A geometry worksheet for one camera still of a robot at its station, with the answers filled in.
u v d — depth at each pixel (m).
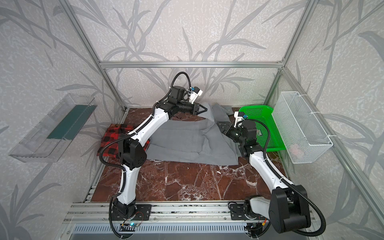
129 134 0.55
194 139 1.02
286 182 0.43
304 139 0.60
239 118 0.73
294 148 0.74
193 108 0.76
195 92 0.76
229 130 0.70
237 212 0.74
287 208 0.40
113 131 0.97
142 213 0.72
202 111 0.81
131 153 0.53
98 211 0.75
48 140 0.64
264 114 1.15
